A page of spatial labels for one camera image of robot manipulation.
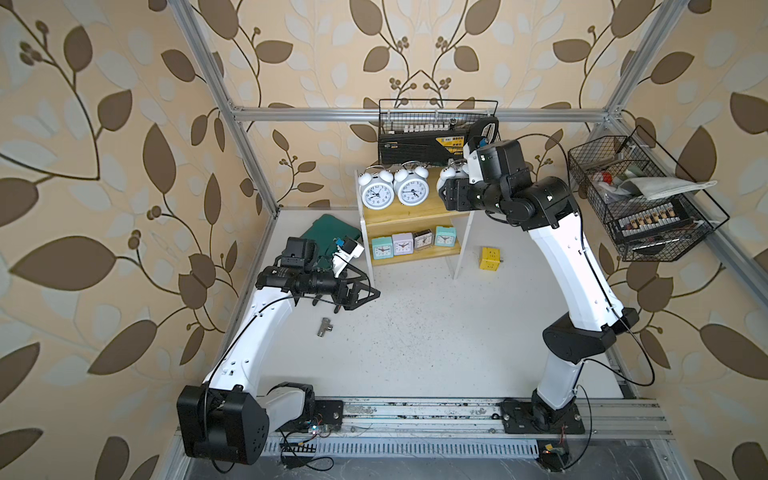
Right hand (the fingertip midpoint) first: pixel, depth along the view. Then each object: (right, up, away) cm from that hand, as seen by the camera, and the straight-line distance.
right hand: (455, 190), depth 69 cm
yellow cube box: (+18, -18, +30) cm, 39 cm away
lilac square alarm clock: (-12, -13, +16) cm, 24 cm away
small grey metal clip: (-35, -38, +20) cm, 55 cm away
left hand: (-20, -23, +3) cm, 31 cm away
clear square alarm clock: (-6, -12, +17) cm, 22 cm away
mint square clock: (+1, -11, +18) cm, 21 cm away
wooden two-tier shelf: (-13, -6, +5) cm, 16 cm away
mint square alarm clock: (-18, -14, +15) cm, 28 cm away
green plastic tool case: (-42, -9, +43) cm, 60 cm away
